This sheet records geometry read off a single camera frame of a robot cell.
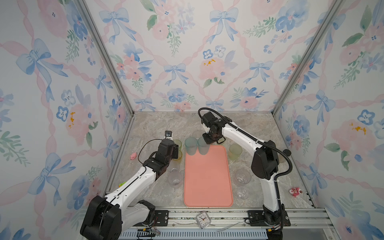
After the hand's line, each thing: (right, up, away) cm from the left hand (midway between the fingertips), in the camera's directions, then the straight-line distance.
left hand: (173, 143), depth 84 cm
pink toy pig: (-27, -9, +10) cm, 30 cm away
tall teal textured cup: (+10, -1, +9) cm, 14 cm away
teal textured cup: (+18, -4, +9) cm, 20 cm away
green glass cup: (+2, -1, +11) cm, 11 cm away
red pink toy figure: (+66, -25, -5) cm, 71 cm away
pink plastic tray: (+19, -21, +2) cm, 28 cm away
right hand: (+21, +2, +9) cm, 22 cm away
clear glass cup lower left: (+1, -21, +2) cm, 21 cm away
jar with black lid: (+66, -5, +4) cm, 67 cm away
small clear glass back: (+14, +5, +16) cm, 22 cm away
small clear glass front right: (+38, -26, -3) cm, 47 cm away
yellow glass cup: (+4, -6, -1) cm, 7 cm away
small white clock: (+16, -35, -12) cm, 41 cm away
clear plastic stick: (+29, -39, -12) cm, 50 cm away
